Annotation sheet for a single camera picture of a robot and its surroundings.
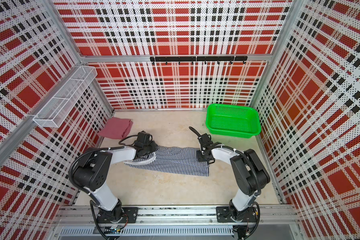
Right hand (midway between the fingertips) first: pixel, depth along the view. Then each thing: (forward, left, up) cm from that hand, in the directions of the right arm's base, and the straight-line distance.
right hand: (202, 159), depth 93 cm
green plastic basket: (+33, -27, -2) cm, 43 cm away
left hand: (+8, +30, 0) cm, 31 cm away
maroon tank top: (+26, +62, 0) cm, 67 cm away
